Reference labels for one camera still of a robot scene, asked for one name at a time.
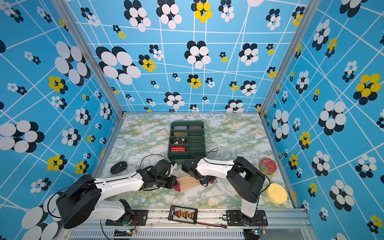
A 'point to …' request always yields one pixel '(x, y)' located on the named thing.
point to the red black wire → (219, 225)
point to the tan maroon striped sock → (187, 181)
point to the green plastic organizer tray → (186, 142)
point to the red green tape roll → (267, 165)
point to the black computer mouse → (118, 167)
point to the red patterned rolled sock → (178, 148)
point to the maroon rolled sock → (195, 127)
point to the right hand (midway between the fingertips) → (212, 177)
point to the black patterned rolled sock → (179, 140)
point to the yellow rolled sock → (180, 134)
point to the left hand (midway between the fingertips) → (178, 183)
